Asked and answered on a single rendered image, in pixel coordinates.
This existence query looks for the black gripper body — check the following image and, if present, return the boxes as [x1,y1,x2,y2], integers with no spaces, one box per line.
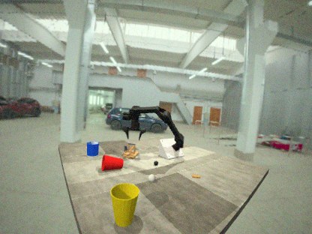
[122,121,146,133]

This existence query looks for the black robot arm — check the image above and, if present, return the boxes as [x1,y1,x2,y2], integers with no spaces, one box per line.
[122,106,184,151]

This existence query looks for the yellow plastic cup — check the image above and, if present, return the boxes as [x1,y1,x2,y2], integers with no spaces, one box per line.
[110,183,140,227]

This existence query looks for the blue cup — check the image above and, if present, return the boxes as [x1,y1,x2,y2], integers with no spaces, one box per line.
[87,142,99,158]

